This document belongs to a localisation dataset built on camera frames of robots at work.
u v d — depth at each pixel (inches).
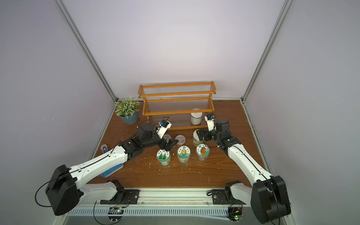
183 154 31.5
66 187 15.3
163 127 26.3
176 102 36.3
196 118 37.6
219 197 28.5
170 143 26.9
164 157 31.2
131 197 28.8
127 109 37.1
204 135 28.3
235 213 27.1
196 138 33.6
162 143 26.9
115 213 28.3
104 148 35.1
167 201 28.5
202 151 32.0
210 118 29.1
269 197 15.4
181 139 35.2
